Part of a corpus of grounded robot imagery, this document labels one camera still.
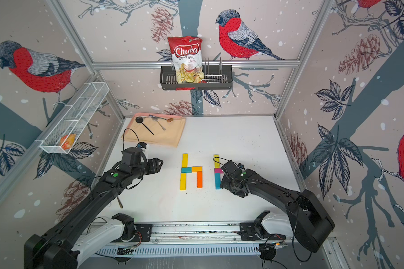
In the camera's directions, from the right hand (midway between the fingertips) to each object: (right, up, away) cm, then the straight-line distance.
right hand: (227, 185), depth 86 cm
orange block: (-15, +2, +4) cm, 15 cm away
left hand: (-33, +15, -6) cm, 37 cm away
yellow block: (-24, +11, +12) cm, 29 cm away
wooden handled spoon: (-38, +37, +32) cm, 62 cm away
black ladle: (-60, +36, +32) cm, 77 cm away
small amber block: (-17, +7, +7) cm, 20 cm away
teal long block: (-5, +1, +4) cm, 7 cm away
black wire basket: (-6, +61, +9) cm, 62 cm away
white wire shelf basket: (-74, +28, -14) cm, 80 cm away
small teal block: (-23, +7, +7) cm, 25 cm away
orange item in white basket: (-67, +25, -20) cm, 75 cm away
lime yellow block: (-7, +15, -17) cm, 23 cm away
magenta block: (-4, +6, +8) cm, 11 cm away
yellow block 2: (-24, +1, +4) cm, 24 cm away
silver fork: (-47, +37, +32) cm, 68 cm away
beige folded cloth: (-34, +25, +22) cm, 48 cm away
